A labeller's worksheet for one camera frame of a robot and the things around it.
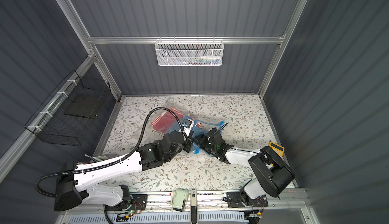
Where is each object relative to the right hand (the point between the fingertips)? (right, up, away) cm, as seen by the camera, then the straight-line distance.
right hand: (196, 141), depth 87 cm
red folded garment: (-18, +10, +13) cm, 25 cm away
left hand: (-1, +6, -17) cm, 18 cm away
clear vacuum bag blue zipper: (-30, +2, +12) cm, 33 cm away
